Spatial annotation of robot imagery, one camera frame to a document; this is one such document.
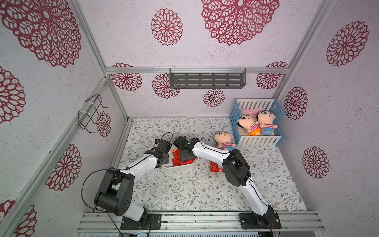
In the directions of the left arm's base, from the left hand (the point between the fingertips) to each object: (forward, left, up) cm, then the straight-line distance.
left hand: (161, 159), depth 92 cm
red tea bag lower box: (-1, -9, -2) cm, 10 cm away
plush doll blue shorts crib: (+25, -69, +9) cm, 74 cm away
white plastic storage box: (-2, -9, +16) cm, 18 cm away
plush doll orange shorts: (+24, -57, +7) cm, 63 cm away
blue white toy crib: (+39, -75, +11) cm, 85 cm away
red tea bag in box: (+4, -9, 0) cm, 10 cm away
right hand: (+5, -18, -3) cm, 19 cm away
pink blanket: (+35, -65, +5) cm, 74 cm away
